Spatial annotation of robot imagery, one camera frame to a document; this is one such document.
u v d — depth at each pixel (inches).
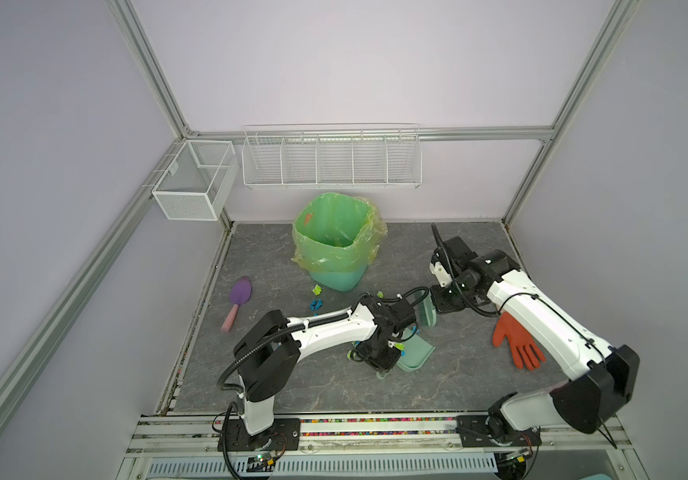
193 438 29.7
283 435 29.0
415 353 33.8
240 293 40.0
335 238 41.4
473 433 28.0
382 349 27.3
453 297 25.8
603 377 15.5
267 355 18.7
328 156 39.0
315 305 38.1
